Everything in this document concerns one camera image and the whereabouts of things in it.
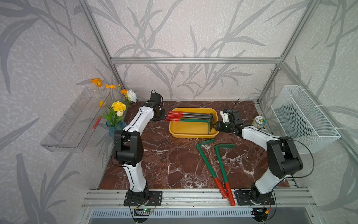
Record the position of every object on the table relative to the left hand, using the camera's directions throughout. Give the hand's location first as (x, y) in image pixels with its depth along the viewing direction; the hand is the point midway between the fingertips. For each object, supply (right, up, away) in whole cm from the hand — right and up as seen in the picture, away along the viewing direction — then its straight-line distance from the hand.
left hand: (162, 116), depth 94 cm
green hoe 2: (+40, -41, -20) cm, 60 cm away
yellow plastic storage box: (+22, -11, +10) cm, 26 cm away
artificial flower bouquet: (-22, +2, -18) cm, 29 cm away
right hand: (+35, -6, 0) cm, 36 cm away
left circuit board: (-7, -50, -21) cm, 55 cm away
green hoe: (+25, -20, -1) cm, 32 cm away
